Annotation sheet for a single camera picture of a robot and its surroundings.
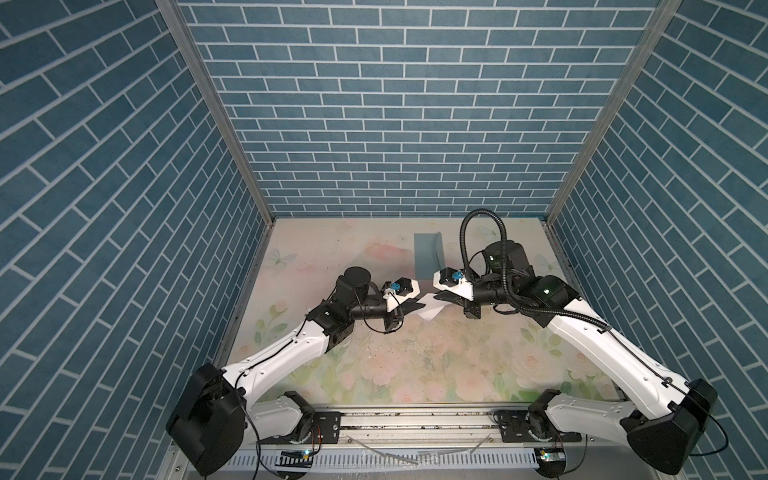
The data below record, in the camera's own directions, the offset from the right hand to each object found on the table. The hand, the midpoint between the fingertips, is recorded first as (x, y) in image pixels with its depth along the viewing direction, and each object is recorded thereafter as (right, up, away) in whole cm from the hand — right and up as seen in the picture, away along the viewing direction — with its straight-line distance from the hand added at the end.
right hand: (435, 287), depth 70 cm
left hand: (-3, -4, +2) cm, 6 cm away
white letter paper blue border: (-1, -5, +2) cm, 6 cm away
